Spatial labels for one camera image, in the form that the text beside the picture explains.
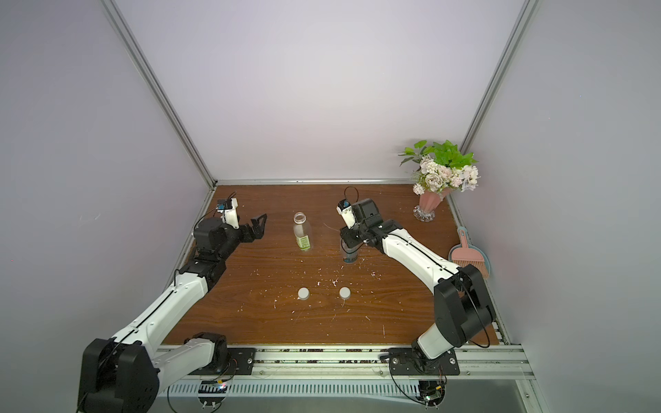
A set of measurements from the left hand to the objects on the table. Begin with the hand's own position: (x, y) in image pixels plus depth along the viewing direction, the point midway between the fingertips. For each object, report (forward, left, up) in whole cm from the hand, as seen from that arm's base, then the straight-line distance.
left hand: (255, 214), depth 81 cm
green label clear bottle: (+4, -13, -15) cm, 21 cm away
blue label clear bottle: (-16, -31, +4) cm, 35 cm away
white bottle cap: (-18, -15, -21) cm, 32 cm away
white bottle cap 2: (-17, -29, -21) cm, 40 cm away
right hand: (+1, -31, -7) cm, 31 cm away
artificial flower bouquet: (+16, -62, +7) cm, 64 cm away
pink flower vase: (+14, -62, -10) cm, 64 cm away
